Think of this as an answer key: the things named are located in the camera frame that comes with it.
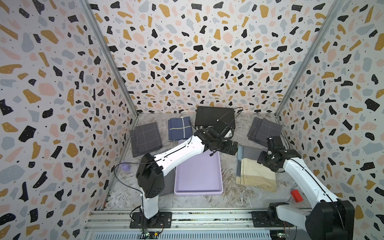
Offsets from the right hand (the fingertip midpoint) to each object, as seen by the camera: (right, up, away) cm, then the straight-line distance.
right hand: (262, 160), depth 84 cm
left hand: (-18, +8, -7) cm, 21 cm away
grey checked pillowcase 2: (-74, +11, +19) cm, 77 cm away
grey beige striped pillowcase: (-5, -8, +4) cm, 10 cm away
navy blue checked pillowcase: (-51, +18, +28) cm, 61 cm away
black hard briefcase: (-30, +27, +29) cm, 50 cm away
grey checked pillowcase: (+11, +17, +28) cm, 35 cm away
